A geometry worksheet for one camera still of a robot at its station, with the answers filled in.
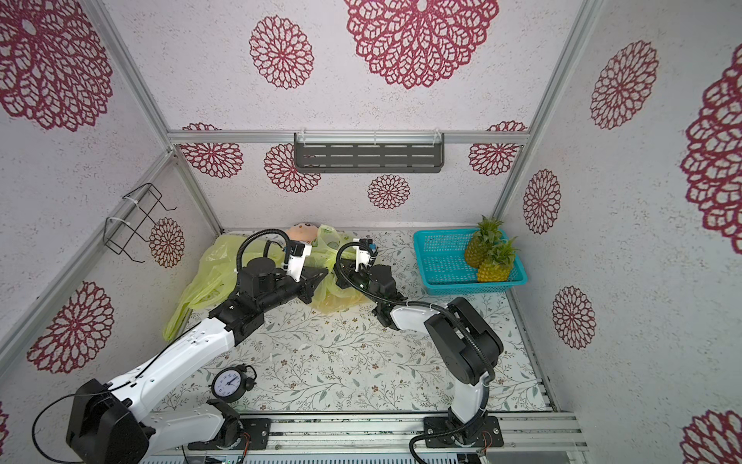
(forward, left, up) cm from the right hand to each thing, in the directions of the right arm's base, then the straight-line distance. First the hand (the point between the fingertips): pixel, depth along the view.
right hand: (327, 258), depth 81 cm
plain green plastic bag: (+4, +41, -16) cm, 44 cm away
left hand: (-6, -1, +2) cm, 7 cm away
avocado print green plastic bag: (+1, 0, +3) cm, 4 cm away
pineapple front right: (+6, -52, -12) cm, 54 cm away
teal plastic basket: (+22, -39, -26) cm, 51 cm away
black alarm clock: (-29, +26, -20) cm, 43 cm away
